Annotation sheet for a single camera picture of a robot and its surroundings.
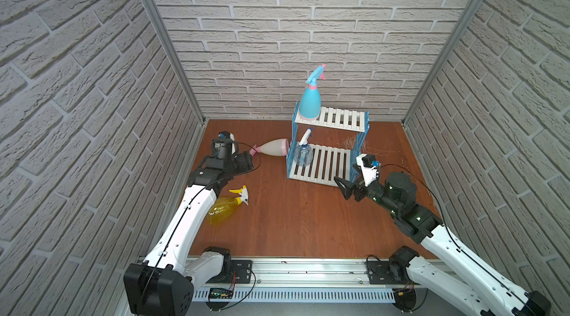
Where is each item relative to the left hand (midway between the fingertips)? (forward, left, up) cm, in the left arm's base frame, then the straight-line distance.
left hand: (241, 152), depth 79 cm
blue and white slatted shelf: (+9, -36, -19) cm, 42 cm away
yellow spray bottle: (-13, +8, -19) cm, 24 cm away
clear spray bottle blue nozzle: (+13, -25, -19) cm, 34 cm away
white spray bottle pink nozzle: (+15, -12, -17) cm, 26 cm away
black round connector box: (-43, -55, -21) cm, 73 cm away
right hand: (-11, -35, +3) cm, 36 cm away
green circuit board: (-40, +5, -24) cm, 47 cm away
